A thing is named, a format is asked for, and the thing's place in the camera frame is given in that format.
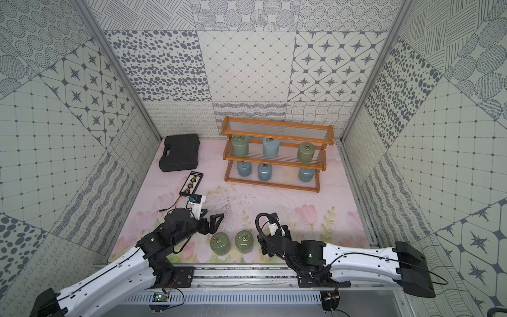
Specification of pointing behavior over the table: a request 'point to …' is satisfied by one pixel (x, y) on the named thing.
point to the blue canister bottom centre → (265, 171)
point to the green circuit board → (160, 297)
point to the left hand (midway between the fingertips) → (219, 215)
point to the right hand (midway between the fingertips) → (267, 235)
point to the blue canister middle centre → (270, 147)
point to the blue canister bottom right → (305, 174)
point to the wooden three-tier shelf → (284, 154)
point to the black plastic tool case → (181, 153)
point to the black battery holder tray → (191, 183)
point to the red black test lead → (171, 207)
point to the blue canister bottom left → (244, 169)
